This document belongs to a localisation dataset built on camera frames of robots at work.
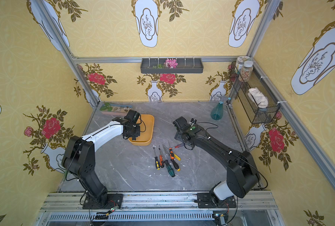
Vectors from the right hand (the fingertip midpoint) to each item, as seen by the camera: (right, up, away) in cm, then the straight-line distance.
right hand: (185, 136), depth 87 cm
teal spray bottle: (+27, +14, +21) cm, 37 cm away
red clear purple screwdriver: (-4, -8, +8) cm, 12 cm away
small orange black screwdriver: (-14, -17, -1) cm, 22 cm away
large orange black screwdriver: (-8, -12, +1) cm, 15 cm away
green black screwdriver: (-10, -19, -3) cm, 22 cm away
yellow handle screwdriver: (-5, -14, +1) cm, 15 cm away
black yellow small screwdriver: (-17, -16, 0) cm, 24 cm away
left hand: (-35, +2, +7) cm, 36 cm away
